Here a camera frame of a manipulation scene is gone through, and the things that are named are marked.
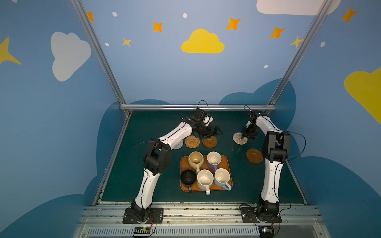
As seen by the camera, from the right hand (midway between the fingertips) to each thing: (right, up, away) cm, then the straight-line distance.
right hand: (245, 136), depth 105 cm
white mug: (-31, -24, -19) cm, 44 cm away
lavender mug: (-25, -14, -13) cm, 32 cm away
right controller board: (-1, -46, -32) cm, 56 cm away
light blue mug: (-22, -22, -21) cm, 37 cm away
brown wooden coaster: (-26, -5, -3) cm, 27 cm away
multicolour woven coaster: (-6, -1, +1) cm, 6 cm away
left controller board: (-64, -45, -32) cm, 85 cm away
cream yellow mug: (-36, -14, -12) cm, 41 cm away
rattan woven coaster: (-39, -4, -1) cm, 39 cm away
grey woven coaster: (-48, -6, -4) cm, 48 cm away
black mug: (-41, -24, -19) cm, 51 cm away
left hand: (-23, +3, -15) cm, 28 cm away
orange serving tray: (-18, -17, -12) cm, 27 cm away
